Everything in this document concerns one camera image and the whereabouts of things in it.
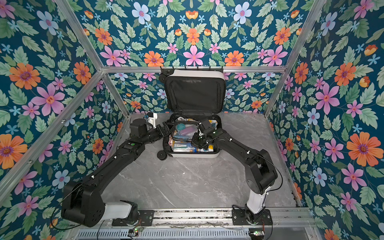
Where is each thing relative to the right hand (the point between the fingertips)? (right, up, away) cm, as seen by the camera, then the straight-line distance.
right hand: (190, 142), depth 85 cm
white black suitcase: (0, +29, +8) cm, 30 cm away
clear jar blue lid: (-4, -3, +5) cm, 8 cm away
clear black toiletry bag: (-5, +6, +15) cm, 18 cm away
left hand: (-8, +11, -9) cm, 16 cm away
